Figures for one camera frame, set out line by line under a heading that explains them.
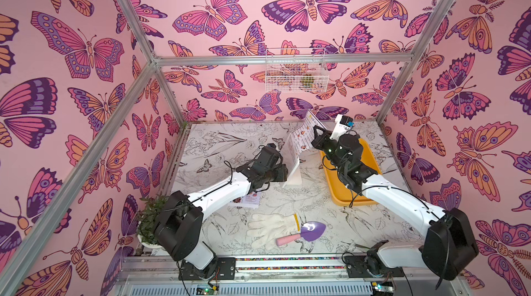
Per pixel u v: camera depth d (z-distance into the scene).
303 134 0.83
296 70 0.95
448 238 0.40
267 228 0.84
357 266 0.73
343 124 0.66
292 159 0.82
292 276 0.73
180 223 0.44
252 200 0.90
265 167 0.65
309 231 0.82
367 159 0.99
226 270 0.74
